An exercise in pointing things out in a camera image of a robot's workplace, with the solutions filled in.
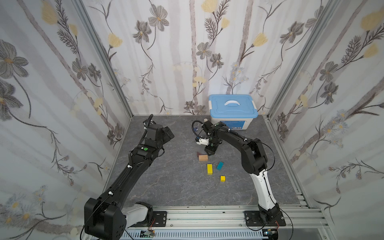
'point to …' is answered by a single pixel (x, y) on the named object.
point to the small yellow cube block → (222, 178)
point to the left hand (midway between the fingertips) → (166, 131)
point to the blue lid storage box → (237, 111)
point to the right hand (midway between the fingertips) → (214, 145)
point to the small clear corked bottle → (205, 120)
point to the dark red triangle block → (198, 154)
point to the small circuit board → (147, 234)
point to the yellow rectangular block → (209, 169)
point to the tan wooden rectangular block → (203, 158)
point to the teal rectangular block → (220, 164)
